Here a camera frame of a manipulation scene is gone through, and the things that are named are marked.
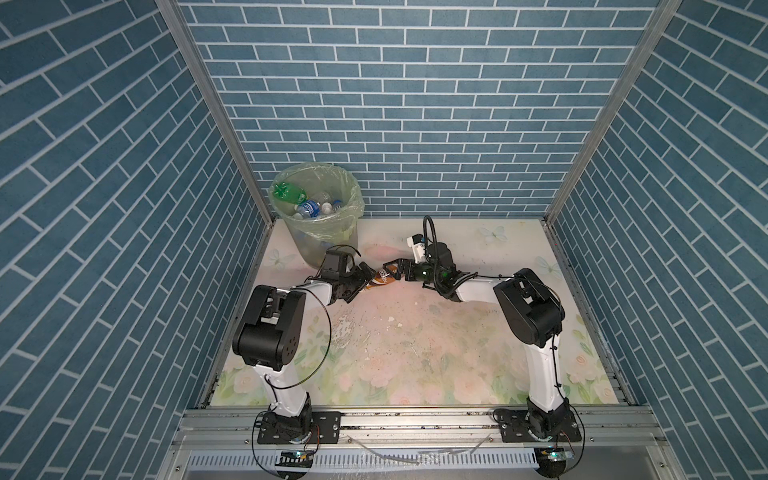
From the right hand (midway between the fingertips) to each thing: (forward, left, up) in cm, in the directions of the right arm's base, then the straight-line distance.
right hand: (388, 264), depth 95 cm
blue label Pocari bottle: (+13, +27, +11) cm, 32 cm away
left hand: (-2, +6, -5) cm, 8 cm away
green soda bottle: (+14, +32, +16) cm, 39 cm away
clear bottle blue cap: (+15, +22, +9) cm, 28 cm away
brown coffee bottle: (-2, +2, -4) cm, 5 cm away
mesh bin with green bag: (+16, +24, +10) cm, 30 cm away
